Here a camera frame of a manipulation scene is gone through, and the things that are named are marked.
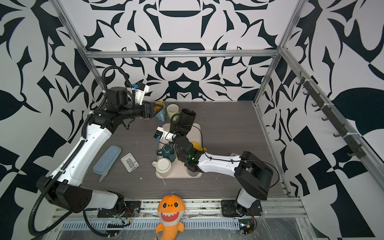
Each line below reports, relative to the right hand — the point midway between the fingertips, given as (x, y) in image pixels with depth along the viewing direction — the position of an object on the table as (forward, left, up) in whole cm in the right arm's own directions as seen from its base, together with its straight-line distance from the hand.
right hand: (177, 120), depth 75 cm
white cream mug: (-15, +9, -21) cm, 27 cm away
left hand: (+3, +8, +9) cm, 13 cm away
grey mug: (-17, -6, -27) cm, 32 cm away
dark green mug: (-9, +6, -17) cm, 20 cm away
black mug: (-6, -3, +2) cm, 7 cm away
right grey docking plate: (-7, -30, -25) cm, 40 cm away
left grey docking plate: (-11, +30, -26) cm, 41 cm away
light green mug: (+24, +6, -18) cm, 30 cm away
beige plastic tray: (-15, +2, -27) cm, 31 cm away
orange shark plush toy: (-36, +3, -18) cm, 41 cm away
